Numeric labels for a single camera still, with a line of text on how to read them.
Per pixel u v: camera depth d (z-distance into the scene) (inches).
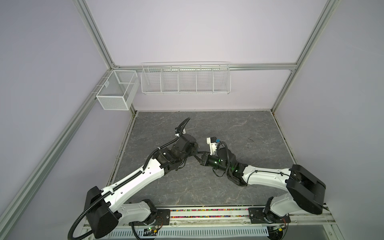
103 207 15.2
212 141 28.5
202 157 28.3
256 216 29.1
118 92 38.7
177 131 25.4
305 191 17.0
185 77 39.0
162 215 29.2
